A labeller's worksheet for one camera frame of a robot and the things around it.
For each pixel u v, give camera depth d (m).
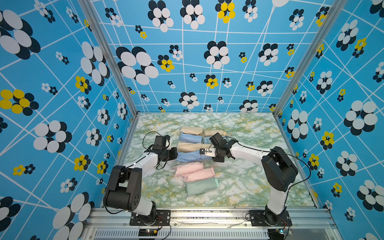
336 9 0.68
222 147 0.71
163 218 0.73
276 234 0.69
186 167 0.86
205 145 0.96
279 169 0.49
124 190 0.44
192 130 1.06
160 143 0.73
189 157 0.91
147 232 0.72
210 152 0.83
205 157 0.91
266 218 0.65
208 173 0.85
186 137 1.00
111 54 0.87
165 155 0.78
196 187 0.80
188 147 0.96
